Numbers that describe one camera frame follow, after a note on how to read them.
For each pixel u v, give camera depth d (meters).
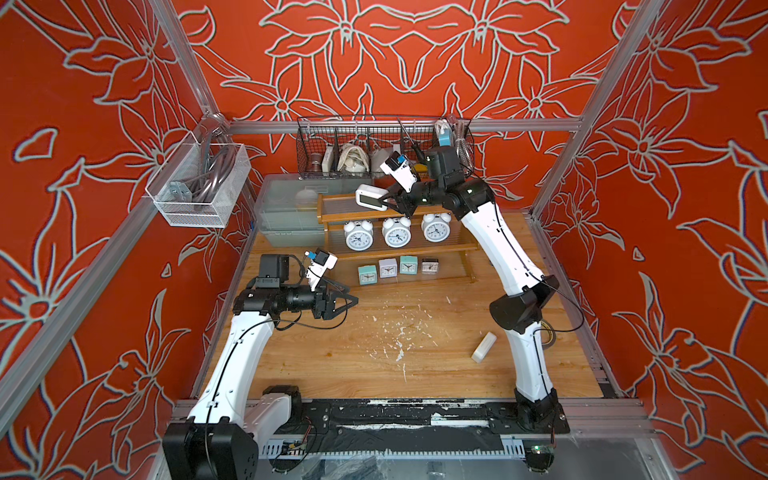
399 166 0.64
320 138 0.95
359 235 0.85
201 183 0.78
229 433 0.37
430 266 0.97
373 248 0.88
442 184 0.60
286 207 0.95
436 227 0.88
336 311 0.64
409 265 0.97
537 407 0.63
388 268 0.96
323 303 0.62
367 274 0.95
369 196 0.75
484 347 0.80
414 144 0.95
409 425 0.73
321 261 0.63
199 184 0.78
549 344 0.83
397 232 0.86
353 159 0.91
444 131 0.83
